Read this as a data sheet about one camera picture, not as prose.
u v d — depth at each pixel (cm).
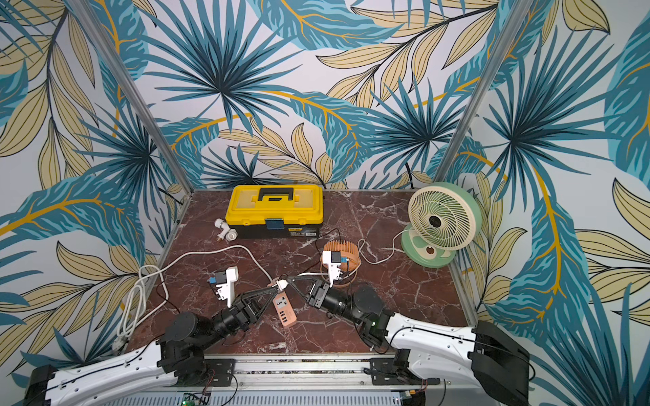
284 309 82
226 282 57
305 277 63
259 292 59
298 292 63
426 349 50
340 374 75
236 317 55
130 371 51
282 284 61
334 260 62
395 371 65
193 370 65
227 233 101
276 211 90
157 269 95
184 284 91
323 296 57
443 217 81
